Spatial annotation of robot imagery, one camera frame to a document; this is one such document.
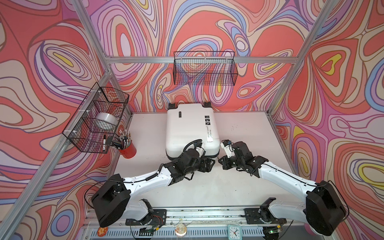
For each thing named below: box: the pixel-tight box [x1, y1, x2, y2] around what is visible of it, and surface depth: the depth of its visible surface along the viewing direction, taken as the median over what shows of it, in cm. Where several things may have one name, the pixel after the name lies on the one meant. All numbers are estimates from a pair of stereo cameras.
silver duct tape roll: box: [96, 112, 118, 126], surface depth 76 cm
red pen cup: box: [118, 140, 137, 159], surface depth 91 cm
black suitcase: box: [165, 102, 221, 160], surface depth 88 cm
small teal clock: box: [228, 224, 243, 240], surface depth 69 cm
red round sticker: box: [97, 227, 109, 237], surface depth 71 cm
